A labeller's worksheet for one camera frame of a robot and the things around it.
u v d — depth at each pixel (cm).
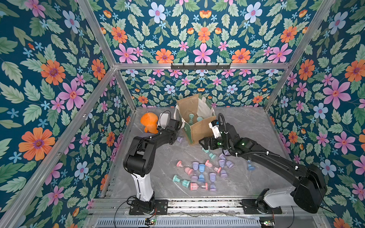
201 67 93
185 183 80
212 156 89
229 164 86
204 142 69
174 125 80
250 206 72
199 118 102
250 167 84
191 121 108
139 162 50
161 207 74
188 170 84
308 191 40
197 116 110
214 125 70
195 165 85
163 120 104
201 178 82
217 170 84
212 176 82
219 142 66
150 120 102
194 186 78
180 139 96
